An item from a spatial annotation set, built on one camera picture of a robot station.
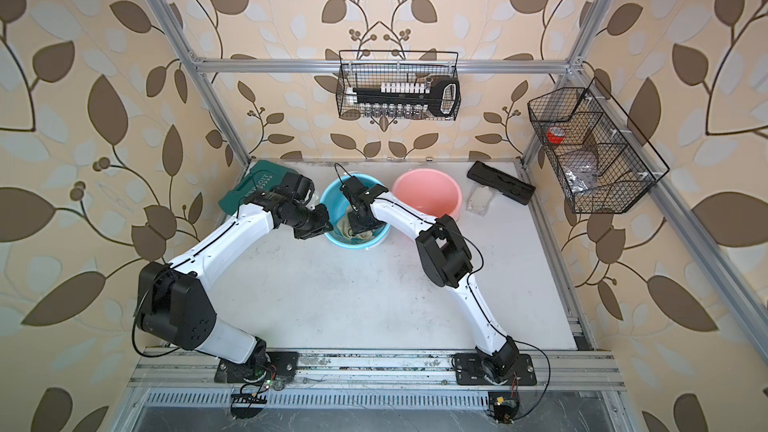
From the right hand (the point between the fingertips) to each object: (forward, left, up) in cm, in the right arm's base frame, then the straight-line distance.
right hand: (363, 224), depth 99 cm
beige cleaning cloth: (-2, +5, +1) cm, 6 cm away
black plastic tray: (+18, -52, -2) cm, 55 cm away
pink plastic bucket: (+1, -22, +15) cm, 27 cm away
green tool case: (+21, +38, +4) cm, 44 cm away
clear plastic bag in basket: (-8, -56, +29) cm, 64 cm away
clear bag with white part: (+9, -41, 0) cm, 42 cm away
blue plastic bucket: (+4, +9, +8) cm, 13 cm away
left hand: (-8, +8, +13) cm, 17 cm away
